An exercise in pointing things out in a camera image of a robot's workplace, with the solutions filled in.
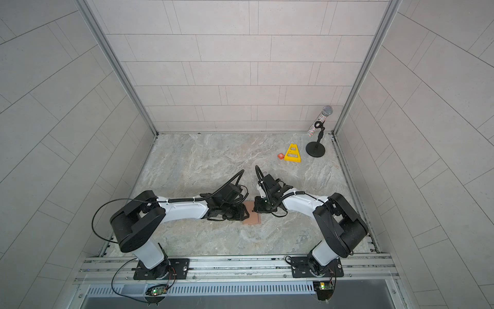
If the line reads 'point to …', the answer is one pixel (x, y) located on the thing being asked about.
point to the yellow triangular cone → (292, 154)
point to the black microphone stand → (315, 149)
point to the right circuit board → (324, 289)
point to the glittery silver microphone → (317, 129)
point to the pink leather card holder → (254, 218)
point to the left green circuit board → (156, 290)
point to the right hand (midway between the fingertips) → (253, 210)
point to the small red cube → (280, 156)
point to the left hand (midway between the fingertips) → (253, 216)
